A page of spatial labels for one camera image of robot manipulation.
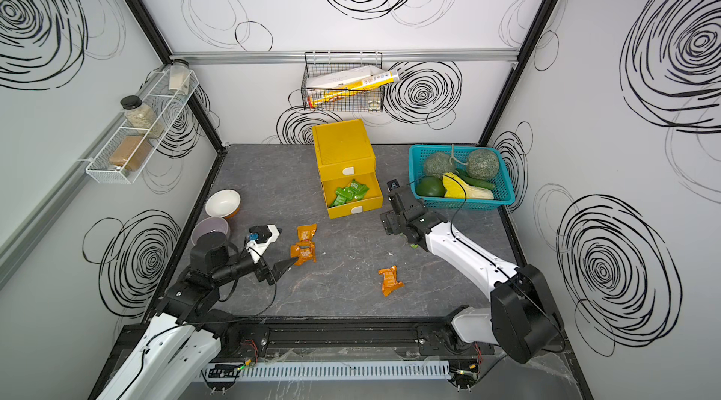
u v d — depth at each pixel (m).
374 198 0.89
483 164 0.97
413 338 0.75
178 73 0.87
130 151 0.67
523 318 0.41
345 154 0.90
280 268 0.64
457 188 0.96
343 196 0.94
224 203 0.99
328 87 0.87
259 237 0.60
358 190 0.95
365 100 0.86
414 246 0.91
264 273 0.64
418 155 1.08
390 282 0.83
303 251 0.89
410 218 0.64
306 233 0.94
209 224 0.89
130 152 0.67
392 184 0.75
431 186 0.97
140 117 0.71
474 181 0.98
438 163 0.99
